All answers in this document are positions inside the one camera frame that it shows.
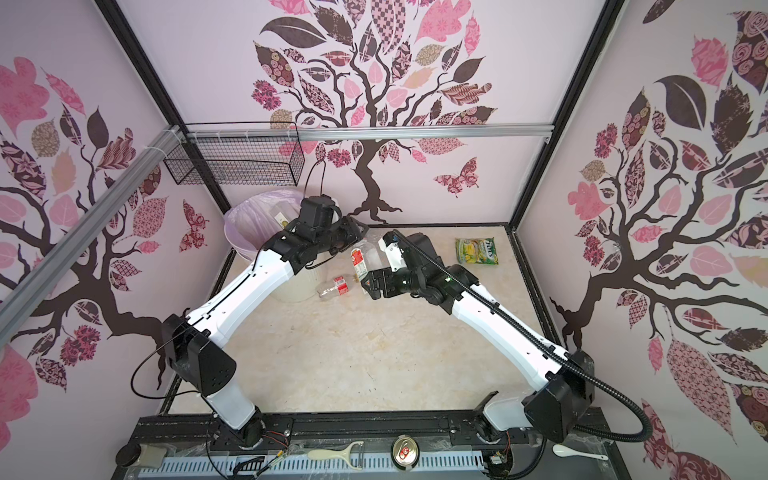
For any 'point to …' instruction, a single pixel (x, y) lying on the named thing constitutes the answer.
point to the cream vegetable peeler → (318, 454)
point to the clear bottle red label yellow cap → (338, 286)
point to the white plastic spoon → (564, 451)
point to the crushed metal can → (405, 452)
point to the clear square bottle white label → (281, 220)
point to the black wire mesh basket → (241, 153)
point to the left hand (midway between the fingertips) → (365, 232)
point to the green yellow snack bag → (479, 251)
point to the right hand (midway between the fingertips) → (376, 275)
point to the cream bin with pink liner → (253, 219)
